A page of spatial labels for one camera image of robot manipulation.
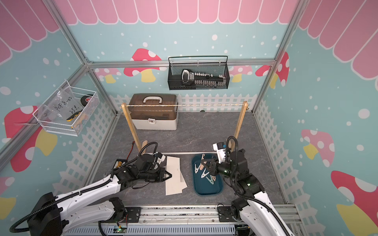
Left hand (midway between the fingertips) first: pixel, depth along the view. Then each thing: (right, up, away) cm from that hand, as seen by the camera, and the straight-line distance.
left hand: (171, 179), depth 77 cm
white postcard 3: (0, +4, +6) cm, 8 cm away
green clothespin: (+22, -4, +8) cm, 24 cm away
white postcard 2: (+5, -6, +8) cm, 11 cm away
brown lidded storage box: (-18, +39, +32) cm, 53 cm away
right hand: (+16, +11, -6) cm, 20 cm away
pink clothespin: (+16, +9, -7) cm, 19 cm away
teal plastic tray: (+19, -5, +7) cm, 21 cm away
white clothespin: (+18, -1, +10) cm, 21 cm away
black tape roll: (-48, +43, +4) cm, 64 cm away
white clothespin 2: (+14, +2, +12) cm, 18 cm away
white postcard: (0, -6, +6) cm, 9 cm away
